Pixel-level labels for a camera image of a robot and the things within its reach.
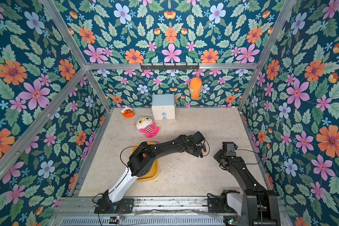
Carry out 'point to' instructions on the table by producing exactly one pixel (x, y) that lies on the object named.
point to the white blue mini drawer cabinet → (163, 106)
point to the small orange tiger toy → (127, 112)
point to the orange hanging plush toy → (195, 87)
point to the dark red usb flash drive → (205, 149)
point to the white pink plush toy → (146, 125)
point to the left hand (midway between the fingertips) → (200, 151)
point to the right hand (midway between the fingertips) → (218, 154)
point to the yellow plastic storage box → (153, 175)
